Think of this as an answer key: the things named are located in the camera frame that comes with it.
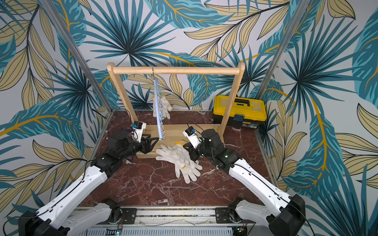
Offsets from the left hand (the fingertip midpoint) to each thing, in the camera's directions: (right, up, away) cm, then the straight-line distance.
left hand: (153, 139), depth 74 cm
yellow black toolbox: (+55, +16, +21) cm, 61 cm away
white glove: (+11, -9, +9) cm, 17 cm away
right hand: (+16, -3, -2) cm, 16 cm away
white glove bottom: (+18, -20, +16) cm, 31 cm away
